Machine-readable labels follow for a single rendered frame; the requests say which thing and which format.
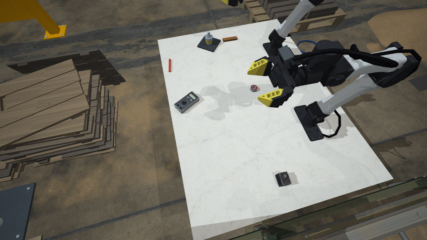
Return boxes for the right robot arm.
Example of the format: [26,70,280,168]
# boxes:
[263,0,324,65]

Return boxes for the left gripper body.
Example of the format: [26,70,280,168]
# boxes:
[255,56,305,108]

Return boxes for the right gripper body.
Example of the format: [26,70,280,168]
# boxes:
[228,0,243,7]

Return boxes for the grey multimeter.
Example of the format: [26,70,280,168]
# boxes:
[174,91,199,114]

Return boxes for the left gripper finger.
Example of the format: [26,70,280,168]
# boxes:
[258,89,283,107]
[247,59,268,76]

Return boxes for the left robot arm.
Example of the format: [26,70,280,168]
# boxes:
[278,45,419,141]

